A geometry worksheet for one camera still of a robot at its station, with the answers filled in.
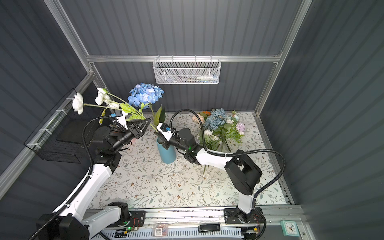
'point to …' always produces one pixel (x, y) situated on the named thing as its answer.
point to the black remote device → (209, 227)
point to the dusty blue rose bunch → (216, 119)
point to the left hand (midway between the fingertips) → (148, 119)
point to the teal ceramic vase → (167, 156)
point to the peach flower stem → (201, 118)
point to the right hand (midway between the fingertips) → (157, 133)
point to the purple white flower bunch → (231, 130)
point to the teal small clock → (289, 228)
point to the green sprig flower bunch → (213, 140)
